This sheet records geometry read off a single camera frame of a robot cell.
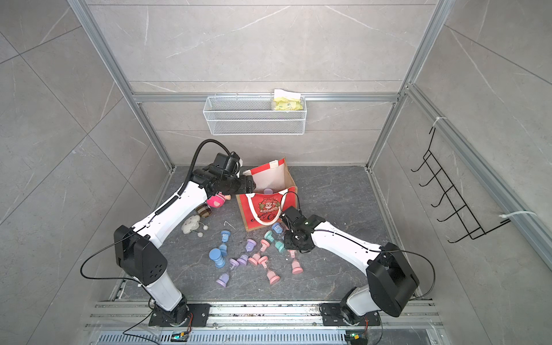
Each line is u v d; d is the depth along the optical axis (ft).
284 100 2.81
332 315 2.40
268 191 3.21
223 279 2.58
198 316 2.40
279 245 2.86
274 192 3.22
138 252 1.44
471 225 2.03
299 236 1.95
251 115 3.29
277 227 3.04
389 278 1.37
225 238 2.97
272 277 2.58
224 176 2.12
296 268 2.68
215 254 2.57
